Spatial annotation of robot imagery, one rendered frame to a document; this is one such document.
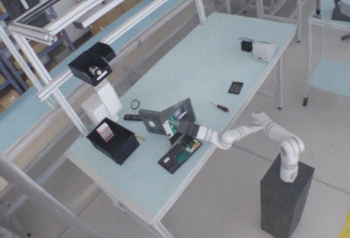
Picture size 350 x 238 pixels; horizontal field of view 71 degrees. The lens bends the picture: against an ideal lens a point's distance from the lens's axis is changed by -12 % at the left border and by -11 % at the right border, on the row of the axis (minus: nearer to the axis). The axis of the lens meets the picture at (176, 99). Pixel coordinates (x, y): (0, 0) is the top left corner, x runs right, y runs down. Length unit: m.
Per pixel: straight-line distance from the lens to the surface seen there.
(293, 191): 1.65
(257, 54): 2.13
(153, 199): 1.56
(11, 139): 2.76
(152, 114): 1.66
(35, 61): 1.74
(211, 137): 1.54
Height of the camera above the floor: 2.32
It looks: 42 degrees down
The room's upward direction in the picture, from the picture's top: 20 degrees counter-clockwise
